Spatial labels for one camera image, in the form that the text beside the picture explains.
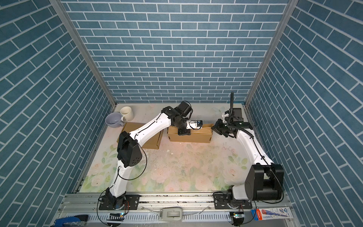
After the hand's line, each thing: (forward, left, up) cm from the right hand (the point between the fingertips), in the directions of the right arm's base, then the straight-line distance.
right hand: (210, 125), depth 84 cm
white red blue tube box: (-39, -32, -18) cm, 54 cm away
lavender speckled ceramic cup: (+10, +71, -14) cm, 73 cm away
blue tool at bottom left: (-52, +71, -15) cm, 89 cm away
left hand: (-1, +13, -5) cm, 14 cm away
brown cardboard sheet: (-4, +4, -4) cm, 8 cm away
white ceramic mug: (+12, +60, -8) cm, 61 cm away
